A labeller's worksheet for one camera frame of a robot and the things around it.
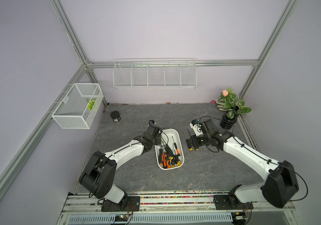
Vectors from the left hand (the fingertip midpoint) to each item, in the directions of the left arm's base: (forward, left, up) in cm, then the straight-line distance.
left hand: (157, 137), depth 90 cm
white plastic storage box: (-10, -8, -5) cm, 13 cm away
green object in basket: (+14, +37, +21) cm, 44 cm away
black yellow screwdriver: (-5, -22, -8) cm, 23 cm away
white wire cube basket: (+13, +45, +18) cm, 50 cm away
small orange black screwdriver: (-8, -13, -6) cm, 16 cm away
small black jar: (+25, +32, -6) cm, 41 cm away
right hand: (-6, -20, +5) cm, 22 cm away
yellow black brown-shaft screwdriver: (-6, -26, -8) cm, 28 cm away
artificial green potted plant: (+6, -47, +19) cm, 51 cm away
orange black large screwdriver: (-13, -1, -4) cm, 14 cm away
